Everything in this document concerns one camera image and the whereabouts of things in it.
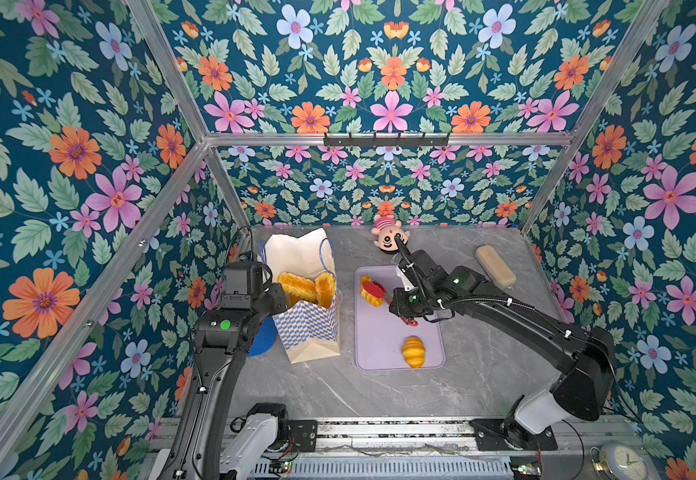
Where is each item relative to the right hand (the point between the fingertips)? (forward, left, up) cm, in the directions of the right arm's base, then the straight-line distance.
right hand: (390, 306), depth 77 cm
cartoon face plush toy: (+40, -1, -11) cm, 41 cm away
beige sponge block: (+22, -39, -14) cm, 47 cm away
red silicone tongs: (+7, +3, -3) cm, 8 cm away
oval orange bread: (+5, +4, -6) cm, 9 cm away
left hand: (+1, +27, +10) cm, 28 cm away
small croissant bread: (-5, -7, -17) cm, 19 cm away
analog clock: (-32, -52, -15) cm, 63 cm away
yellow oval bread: (+11, +19, -7) cm, 23 cm away
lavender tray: (-2, +1, -17) cm, 17 cm away
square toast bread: (+11, +27, -8) cm, 31 cm away
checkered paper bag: (-4, +22, -5) cm, 23 cm away
